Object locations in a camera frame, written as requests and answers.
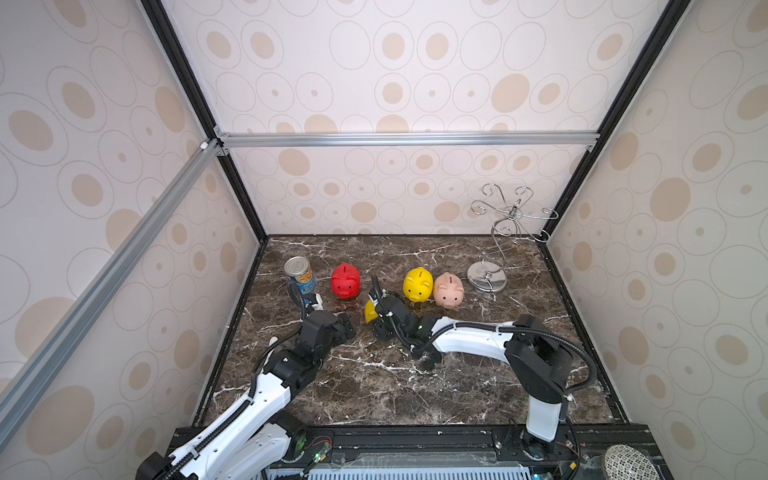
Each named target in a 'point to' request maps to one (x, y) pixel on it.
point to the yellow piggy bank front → (418, 285)
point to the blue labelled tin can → (299, 268)
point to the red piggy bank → (345, 281)
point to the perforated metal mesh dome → (624, 462)
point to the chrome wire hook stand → (492, 277)
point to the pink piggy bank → (448, 290)
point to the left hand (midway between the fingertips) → (348, 317)
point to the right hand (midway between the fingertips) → (392, 310)
